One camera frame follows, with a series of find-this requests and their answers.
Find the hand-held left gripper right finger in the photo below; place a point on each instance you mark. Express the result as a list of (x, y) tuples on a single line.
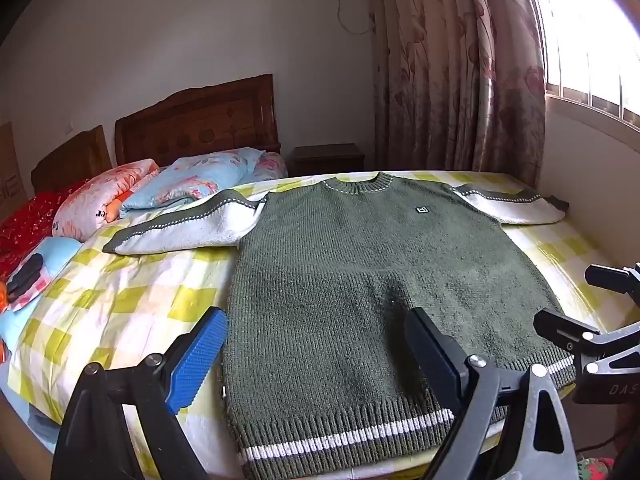
[(434, 355)]

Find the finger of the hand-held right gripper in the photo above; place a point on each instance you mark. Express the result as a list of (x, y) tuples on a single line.
[(565, 330), (612, 280)]

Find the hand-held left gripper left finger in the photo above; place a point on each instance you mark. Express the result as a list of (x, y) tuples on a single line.
[(200, 360)]

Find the green knit sweater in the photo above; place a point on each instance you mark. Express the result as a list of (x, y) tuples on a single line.
[(340, 270)]

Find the bed with yellow checkered sheet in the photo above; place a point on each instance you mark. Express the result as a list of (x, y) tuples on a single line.
[(125, 300)]

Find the light blue cloth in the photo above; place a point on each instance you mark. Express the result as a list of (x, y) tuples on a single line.
[(56, 251)]

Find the blue floral quilt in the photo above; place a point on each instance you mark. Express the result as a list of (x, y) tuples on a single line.
[(200, 175)]

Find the black padded object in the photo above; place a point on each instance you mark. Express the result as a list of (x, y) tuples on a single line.
[(25, 277)]

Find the pink floral pillow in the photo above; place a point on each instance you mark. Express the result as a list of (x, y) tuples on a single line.
[(95, 195)]

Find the red patterned blanket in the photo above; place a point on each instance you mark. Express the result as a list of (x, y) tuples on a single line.
[(25, 225)]

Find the dark wooden nightstand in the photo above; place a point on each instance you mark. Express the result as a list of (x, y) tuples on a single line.
[(327, 159)]

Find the small wooden headboard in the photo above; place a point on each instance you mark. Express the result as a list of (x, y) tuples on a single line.
[(70, 160)]

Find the large carved wooden headboard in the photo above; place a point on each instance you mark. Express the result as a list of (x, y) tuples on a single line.
[(200, 120)]

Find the barred window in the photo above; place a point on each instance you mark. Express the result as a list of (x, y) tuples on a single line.
[(590, 35)]

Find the cardboard box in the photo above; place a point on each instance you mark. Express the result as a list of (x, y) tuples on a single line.
[(11, 175)]

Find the pink floral curtain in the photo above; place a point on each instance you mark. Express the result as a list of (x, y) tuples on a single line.
[(450, 70)]

